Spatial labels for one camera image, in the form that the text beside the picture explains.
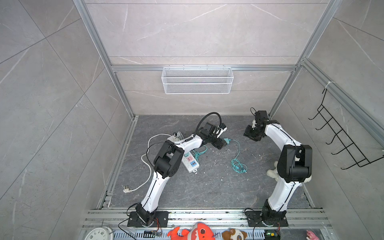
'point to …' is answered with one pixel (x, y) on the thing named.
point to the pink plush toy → (311, 236)
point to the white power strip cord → (127, 190)
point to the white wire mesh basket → (197, 80)
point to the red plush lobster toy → (199, 231)
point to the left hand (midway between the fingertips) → (222, 136)
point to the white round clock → (104, 233)
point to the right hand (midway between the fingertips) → (246, 133)
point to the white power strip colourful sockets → (190, 162)
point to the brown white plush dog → (234, 234)
